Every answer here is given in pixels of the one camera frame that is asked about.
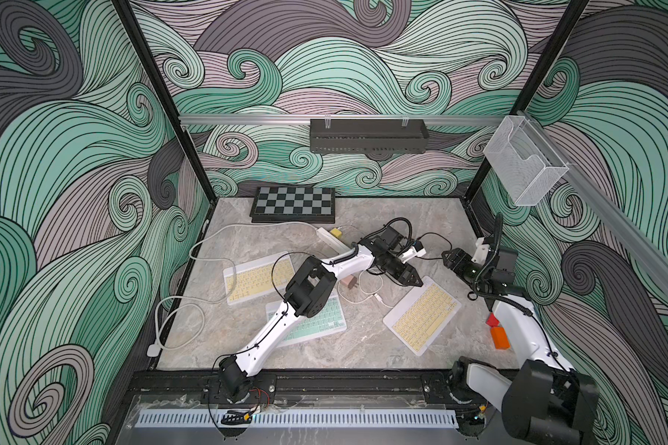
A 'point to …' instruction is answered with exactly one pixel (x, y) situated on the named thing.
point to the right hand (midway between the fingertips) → (454, 260)
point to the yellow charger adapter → (336, 232)
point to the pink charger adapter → (350, 282)
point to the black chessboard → (294, 205)
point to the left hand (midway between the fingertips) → (421, 280)
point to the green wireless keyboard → (305, 329)
